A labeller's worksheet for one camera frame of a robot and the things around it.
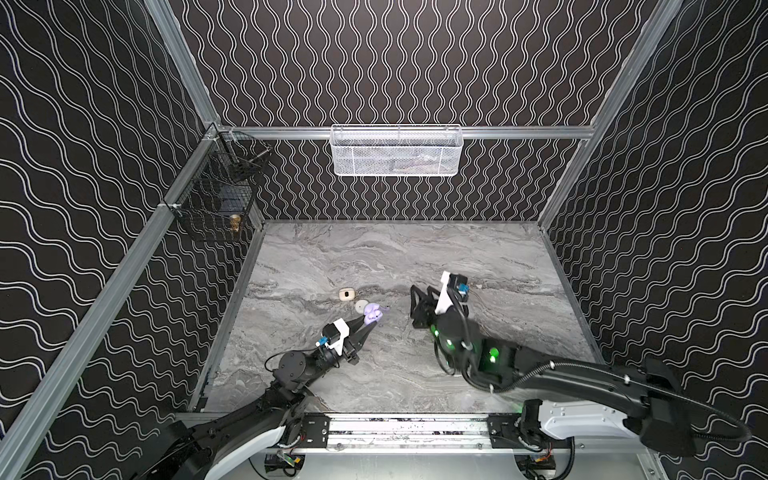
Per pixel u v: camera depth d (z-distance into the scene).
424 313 0.62
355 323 0.67
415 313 0.65
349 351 0.64
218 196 0.92
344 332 0.60
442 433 0.76
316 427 0.75
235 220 0.82
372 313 0.69
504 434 0.73
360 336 0.67
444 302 0.66
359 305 0.97
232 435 0.49
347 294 0.98
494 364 0.52
